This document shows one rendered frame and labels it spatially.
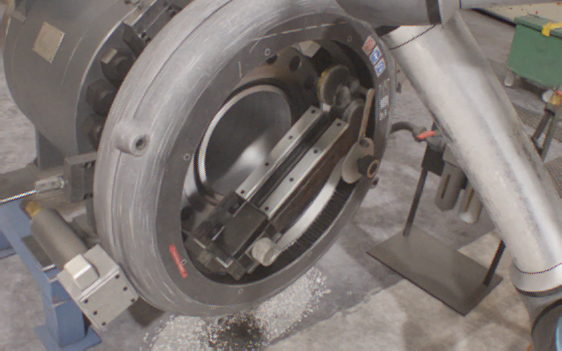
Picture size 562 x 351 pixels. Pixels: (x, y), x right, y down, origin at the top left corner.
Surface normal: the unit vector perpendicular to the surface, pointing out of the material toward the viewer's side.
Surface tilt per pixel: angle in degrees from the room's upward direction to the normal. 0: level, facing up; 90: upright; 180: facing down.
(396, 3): 122
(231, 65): 90
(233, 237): 38
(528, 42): 90
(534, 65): 90
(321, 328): 0
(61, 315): 90
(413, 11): 127
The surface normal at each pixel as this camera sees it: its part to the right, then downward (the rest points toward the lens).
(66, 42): -0.54, -0.25
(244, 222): -0.35, -0.52
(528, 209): -0.11, 0.31
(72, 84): -0.65, -0.02
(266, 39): 0.68, 0.43
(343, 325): 0.13, -0.87
